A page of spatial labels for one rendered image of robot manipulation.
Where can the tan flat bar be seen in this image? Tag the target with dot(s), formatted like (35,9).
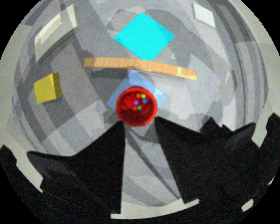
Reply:
(140,65)

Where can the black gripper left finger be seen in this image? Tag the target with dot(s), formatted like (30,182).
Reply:
(97,169)

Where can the cream flat box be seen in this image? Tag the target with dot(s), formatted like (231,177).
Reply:
(59,29)

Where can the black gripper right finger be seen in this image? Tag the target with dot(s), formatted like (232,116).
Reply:
(193,156)

